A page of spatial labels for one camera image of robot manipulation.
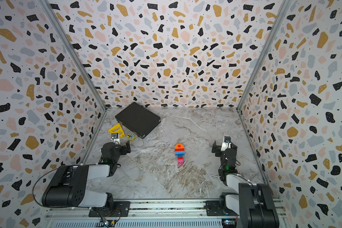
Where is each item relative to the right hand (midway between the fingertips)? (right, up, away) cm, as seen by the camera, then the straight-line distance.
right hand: (224, 141), depth 88 cm
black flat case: (-60, +14, +22) cm, 66 cm away
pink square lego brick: (-28, -13, +3) cm, 31 cm away
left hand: (-66, 0, +4) cm, 66 cm away
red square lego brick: (-28, -11, +4) cm, 30 cm away
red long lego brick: (-28, -7, +7) cm, 29 cm away
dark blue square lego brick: (-28, -10, +7) cm, 30 cm away
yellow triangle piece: (-72, +5, +18) cm, 74 cm away
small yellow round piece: (-63, +1, +14) cm, 65 cm away
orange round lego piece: (-28, -4, +8) cm, 30 cm away
